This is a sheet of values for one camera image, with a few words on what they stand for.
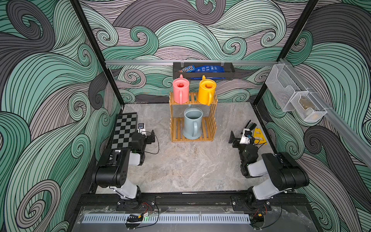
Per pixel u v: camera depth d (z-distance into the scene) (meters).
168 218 0.70
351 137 0.52
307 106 0.66
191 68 0.92
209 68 0.91
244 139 0.76
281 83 0.93
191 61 0.93
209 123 1.04
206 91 0.75
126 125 1.01
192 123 0.82
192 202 0.74
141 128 0.80
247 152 0.68
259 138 0.99
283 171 0.45
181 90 0.76
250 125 1.04
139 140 0.73
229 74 0.95
